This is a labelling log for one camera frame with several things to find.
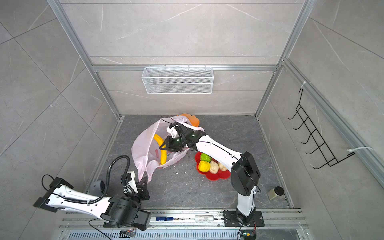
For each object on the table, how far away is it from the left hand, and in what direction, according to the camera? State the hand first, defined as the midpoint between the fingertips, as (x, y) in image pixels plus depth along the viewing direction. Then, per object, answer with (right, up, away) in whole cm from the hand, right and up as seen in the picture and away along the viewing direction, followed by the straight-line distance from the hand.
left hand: (151, 179), depth 70 cm
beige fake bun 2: (+37, +2, +16) cm, 40 cm away
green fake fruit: (+28, +7, +18) cm, 34 cm away
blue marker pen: (+6, -21, +3) cm, 22 cm away
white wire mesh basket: (+10, +58, +30) cm, 66 cm away
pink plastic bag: (0, +16, -7) cm, 17 cm away
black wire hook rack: (+77, +25, +1) cm, 81 cm away
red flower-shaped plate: (+36, -3, +17) cm, 40 cm away
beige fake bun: (+32, +1, +15) cm, 36 cm away
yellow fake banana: (+5, +12, +3) cm, 13 cm away
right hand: (+4, +14, +7) cm, 16 cm away
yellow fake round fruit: (+26, +2, +15) cm, 30 cm away
